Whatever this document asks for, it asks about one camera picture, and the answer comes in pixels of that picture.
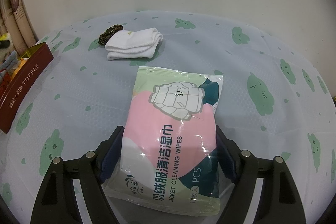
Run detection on white fluffy plush toy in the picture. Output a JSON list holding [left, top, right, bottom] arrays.
[[0, 33, 13, 52]]

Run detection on black scrunchie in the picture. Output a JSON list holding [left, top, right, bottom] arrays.
[[98, 24, 123, 46]]

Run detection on pink green cleaning wipes pack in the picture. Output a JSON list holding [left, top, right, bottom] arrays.
[[104, 67, 223, 217]]

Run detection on beige patterned curtain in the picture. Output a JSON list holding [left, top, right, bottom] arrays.
[[1, 0, 37, 54]]

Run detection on light blue towel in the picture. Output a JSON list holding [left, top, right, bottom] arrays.
[[0, 51, 19, 75]]

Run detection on folded white socks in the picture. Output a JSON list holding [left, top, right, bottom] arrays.
[[105, 28, 163, 61]]

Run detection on red grey Santa hat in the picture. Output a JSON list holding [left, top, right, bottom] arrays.
[[0, 69, 11, 96]]

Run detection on red gold toffee tin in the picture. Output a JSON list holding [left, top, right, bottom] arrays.
[[1, 42, 54, 134]]

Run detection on orange soft item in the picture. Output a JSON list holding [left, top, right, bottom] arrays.
[[11, 58, 29, 79]]

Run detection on light blue cloud tablecloth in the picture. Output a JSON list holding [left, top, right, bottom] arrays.
[[1, 11, 335, 223]]

